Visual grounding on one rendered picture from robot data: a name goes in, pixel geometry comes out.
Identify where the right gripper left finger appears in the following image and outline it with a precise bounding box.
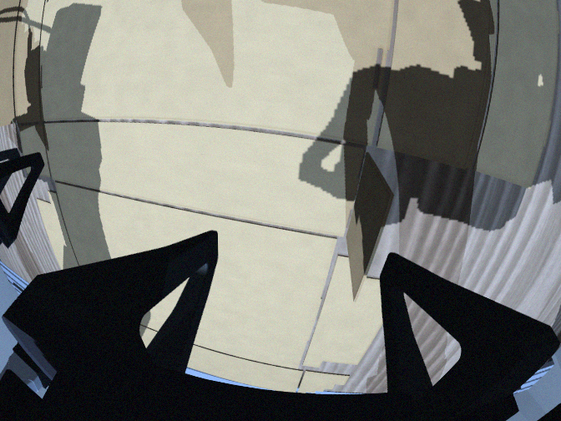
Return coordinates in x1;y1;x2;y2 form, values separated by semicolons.
19;231;218;373

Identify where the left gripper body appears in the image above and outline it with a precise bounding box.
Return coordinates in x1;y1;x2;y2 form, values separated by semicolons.
0;226;12;248

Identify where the grey aluminium extrusion rail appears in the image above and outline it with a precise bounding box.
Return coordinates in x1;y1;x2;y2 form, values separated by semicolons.
0;260;554;394

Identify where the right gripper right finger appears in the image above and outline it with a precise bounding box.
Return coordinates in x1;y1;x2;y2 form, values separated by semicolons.
380;252;560;421

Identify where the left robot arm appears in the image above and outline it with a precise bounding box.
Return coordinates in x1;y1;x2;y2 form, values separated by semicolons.
0;343;52;393

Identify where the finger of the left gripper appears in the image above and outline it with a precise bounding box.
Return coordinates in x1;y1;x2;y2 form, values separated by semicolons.
0;148;20;195
0;152;44;244

